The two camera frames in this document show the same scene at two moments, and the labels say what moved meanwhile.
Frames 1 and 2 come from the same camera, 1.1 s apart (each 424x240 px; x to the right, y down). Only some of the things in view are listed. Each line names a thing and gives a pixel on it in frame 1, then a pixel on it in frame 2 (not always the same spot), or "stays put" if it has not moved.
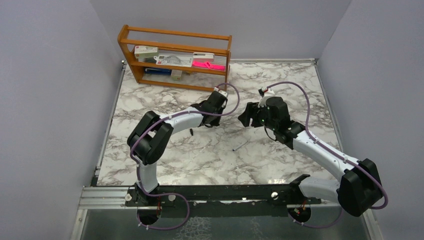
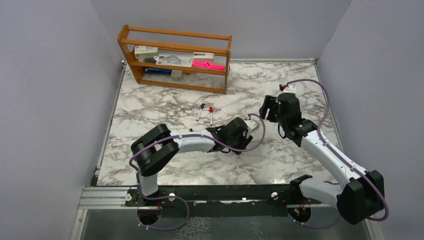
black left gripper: (215, 122) → (245, 139)
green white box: (145, 51) stays put
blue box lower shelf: (158, 71) stays put
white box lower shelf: (176, 75) stays put
